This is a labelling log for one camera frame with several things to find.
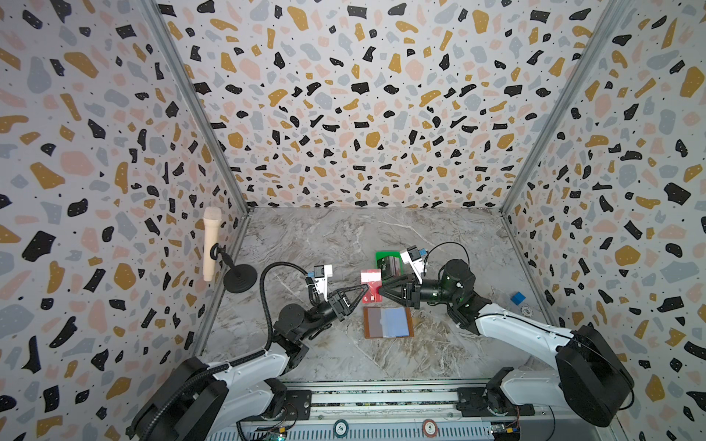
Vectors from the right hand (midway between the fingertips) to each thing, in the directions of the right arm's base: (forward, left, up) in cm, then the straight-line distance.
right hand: (387, 293), depth 70 cm
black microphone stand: (+16, +51, -21) cm, 58 cm away
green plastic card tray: (+25, +2, -22) cm, 34 cm away
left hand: (-1, +4, +2) cm, 4 cm away
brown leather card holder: (+3, -1, -24) cm, 24 cm away
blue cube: (+12, -46, -25) cm, 53 cm away
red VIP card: (+4, +4, +2) cm, 6 cm away
